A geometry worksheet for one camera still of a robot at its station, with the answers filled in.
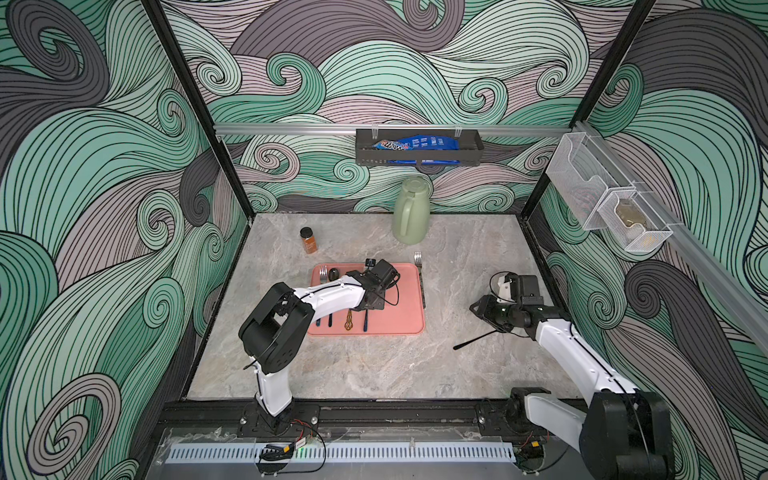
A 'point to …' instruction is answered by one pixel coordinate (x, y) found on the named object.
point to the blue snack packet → (419, 143)
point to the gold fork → (348, 324)
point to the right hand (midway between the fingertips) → (481, 311)
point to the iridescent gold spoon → (365, 326)
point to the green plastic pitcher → (412, 210)
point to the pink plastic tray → (343, 269)
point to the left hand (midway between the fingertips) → (374, 295)
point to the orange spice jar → (310, 243)
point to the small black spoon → (474, 339)
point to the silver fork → (419, 264)
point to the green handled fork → (323, 276)
